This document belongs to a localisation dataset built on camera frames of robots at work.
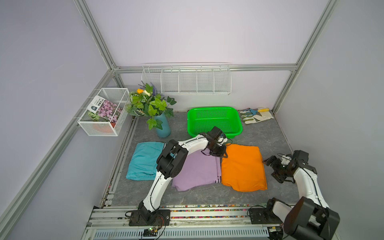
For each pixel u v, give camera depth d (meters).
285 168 0.68
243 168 0.88
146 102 0.80
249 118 1.16
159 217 0.73
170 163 0.56
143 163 0.90
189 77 0.99
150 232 0.72
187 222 0.73
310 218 0.41
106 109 0.74
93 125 0.72
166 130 1.04
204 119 1.16
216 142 0.85
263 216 0.73
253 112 1.20
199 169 0.88
